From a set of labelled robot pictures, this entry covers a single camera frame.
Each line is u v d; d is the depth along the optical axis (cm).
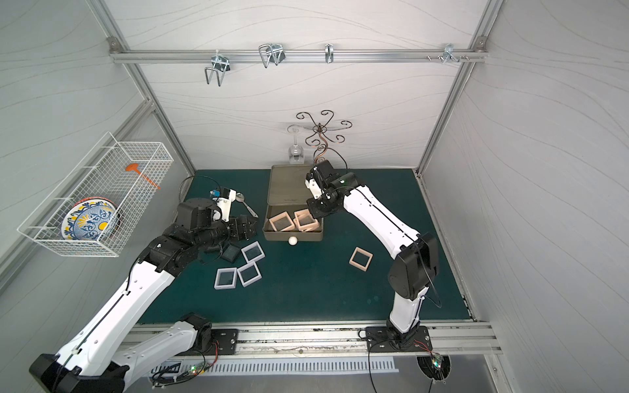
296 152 96
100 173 70
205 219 54
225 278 86
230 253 93
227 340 73
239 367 70
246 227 64
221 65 78
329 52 75
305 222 81
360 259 91
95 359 38
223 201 64
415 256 45
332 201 58
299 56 78
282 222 85
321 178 64
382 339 73
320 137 96
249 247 93
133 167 78
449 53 77
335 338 76
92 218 62
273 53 76
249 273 87
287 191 83
